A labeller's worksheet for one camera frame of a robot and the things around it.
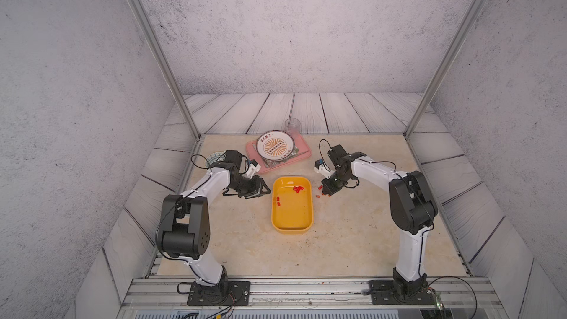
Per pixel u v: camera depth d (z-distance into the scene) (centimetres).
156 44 86
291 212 92
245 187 79
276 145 115
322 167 88
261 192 81
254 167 86
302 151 114
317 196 97
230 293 72
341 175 78
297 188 99
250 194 81
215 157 76
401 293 65
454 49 87
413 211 52
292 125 121
